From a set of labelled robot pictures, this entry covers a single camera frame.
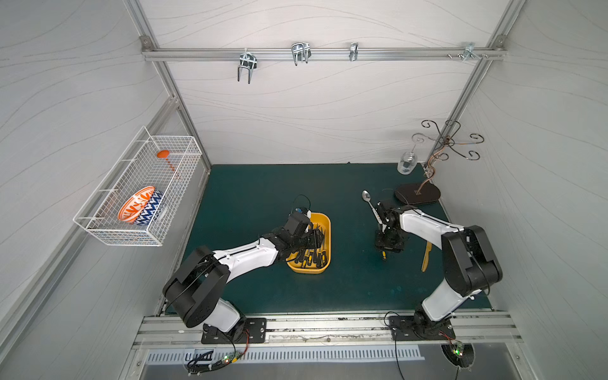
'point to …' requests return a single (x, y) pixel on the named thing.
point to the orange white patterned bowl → (131, 209)
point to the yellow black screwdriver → (384, 255)
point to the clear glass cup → (407, 163)
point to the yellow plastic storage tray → (323, 220)
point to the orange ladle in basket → (164, 153)
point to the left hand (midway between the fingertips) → (321, 238)
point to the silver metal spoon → (366, 197)
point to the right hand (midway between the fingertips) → (383, 247)
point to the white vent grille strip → (294, 355)
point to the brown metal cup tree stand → (424, 192)
